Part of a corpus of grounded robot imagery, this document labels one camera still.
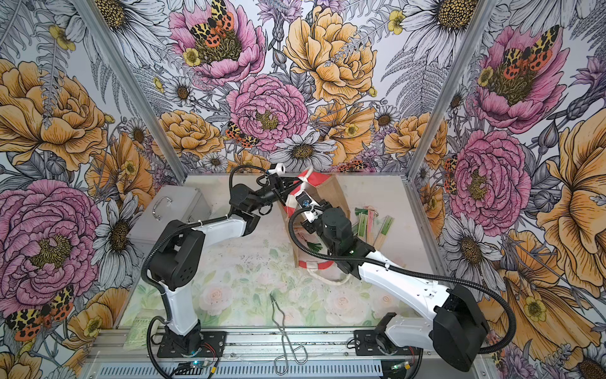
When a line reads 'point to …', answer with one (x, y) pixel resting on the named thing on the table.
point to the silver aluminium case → (185, 204)
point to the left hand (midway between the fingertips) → (305, 182)
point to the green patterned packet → (138, 332)
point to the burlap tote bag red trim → (319, 186)
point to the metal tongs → (300, 354)
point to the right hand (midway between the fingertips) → (307, 202)
